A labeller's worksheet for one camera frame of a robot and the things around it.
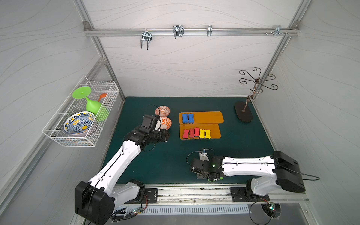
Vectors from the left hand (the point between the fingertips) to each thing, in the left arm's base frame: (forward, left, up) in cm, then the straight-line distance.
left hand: (167, 135), depth 78 cm
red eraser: (+10, -10, -15) cm, 20 cm away
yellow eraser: (+10, -22, -15) cm, 28 cm away
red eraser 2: (+10, -14, -14) cm, 23 cm away
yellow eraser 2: (+9, -25, -14) cm, 30 cm away
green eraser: (-20, -25, -15) cm, 35 cm away
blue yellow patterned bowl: (-5, +38, +18) cm, 42 cm away
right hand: (-15, -18, -14) cm, 27 cm away
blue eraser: (+13, -9, -1) cm, 16 cm away
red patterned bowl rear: (+31, +8, -15) cm, 35 cm away
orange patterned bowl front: (+18, +4, -15) cm, 24 cm away
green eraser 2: (-18, -31, -16) cm, 39 cm away
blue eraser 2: (+14, -13, -1) cm, 20 cm away
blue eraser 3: (-23, -17, +3) cm, 29 cm away
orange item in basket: (+17, +38, +14) cm, 44 cm away
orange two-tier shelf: (+13, -22, -3) cm, 26 cm away
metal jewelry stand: (+33, -55, -15) cm, 66 cm away
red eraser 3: (+11, -18, -14) cm, 25 cm away
